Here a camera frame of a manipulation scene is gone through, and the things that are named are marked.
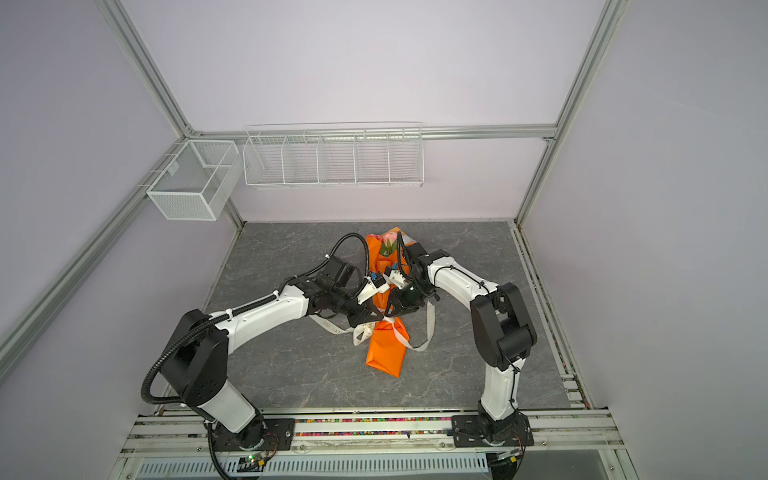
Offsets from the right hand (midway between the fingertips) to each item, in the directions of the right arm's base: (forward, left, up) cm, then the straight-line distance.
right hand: (393, 317), depth 87 cm
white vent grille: (-36, +44, -7) cm, 57 cm away
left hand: (-3, +3, +4) cm, 6 cm away
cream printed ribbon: (-5, +8, 0) cm, 10 cm away
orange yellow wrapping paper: (+26, +3, -2) cm, 26 cm away
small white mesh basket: (+38, +64, +21) cm, 77 cm away
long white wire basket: (+48, +18, +24) cm, 56 cm away
